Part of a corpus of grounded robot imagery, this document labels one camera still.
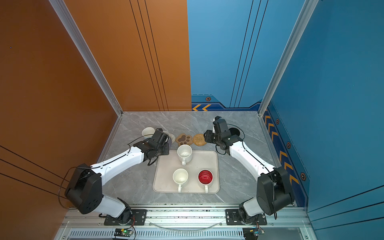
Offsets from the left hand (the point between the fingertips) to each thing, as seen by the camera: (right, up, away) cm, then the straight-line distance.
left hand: (166, 146), depth 89 cm
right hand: (+24, +7, -2) cm, 25 cm away
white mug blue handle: (-13, +8, +6) cm, 17 cm away
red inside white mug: (+23, -17, -4) cm, 29 cm away
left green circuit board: (-17, -39, -18) cm, 46 cm away
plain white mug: (+9, -17, -4) cm, 19 cm away
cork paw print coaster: (+9, +3, +14) cm, 17 cm away
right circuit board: (+45, -39, -18) cm, 62 cm away
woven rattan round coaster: (+19, +3, +14) cm, 24 cm away
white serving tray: (0, -20, -4) cm, 21 cm away
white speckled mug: (+10, -5, +6) cm, 13 cm away
